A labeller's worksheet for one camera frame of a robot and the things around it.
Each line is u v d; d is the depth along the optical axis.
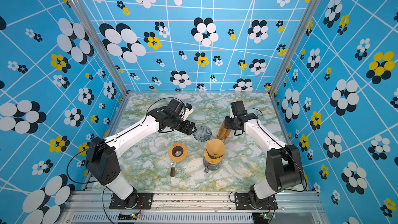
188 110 0.76
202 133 0.94
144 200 0.73
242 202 0.73
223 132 0.90
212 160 0.77
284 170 0.43
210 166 0.78
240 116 0.64
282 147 0.46
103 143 0.46
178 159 0.77
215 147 0.78
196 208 0.72
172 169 0.76
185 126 0.74
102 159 0.44
